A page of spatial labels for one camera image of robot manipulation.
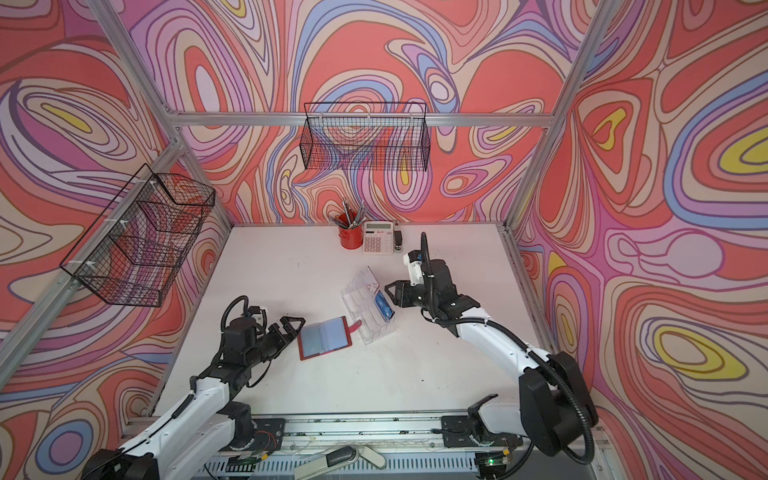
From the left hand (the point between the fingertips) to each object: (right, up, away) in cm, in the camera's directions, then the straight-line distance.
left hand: (303, 325), depth 85 cm
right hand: (+27, +9, -1) cm, 28 cm away
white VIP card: (+18, +13, +8) cm, 24 cm away
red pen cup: (+11, +29, +21) cm, 37 cm away
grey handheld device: (+8, -28, -18) cm, 34 cm away
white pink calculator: (+21, +27, +28) cm, 44 cm away
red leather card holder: (+3, -5, +4) cm, 7 cm away
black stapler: (+28, +26, +24) cm, 45 cm away
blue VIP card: (+23, +5, +1) cm, 24 cm away
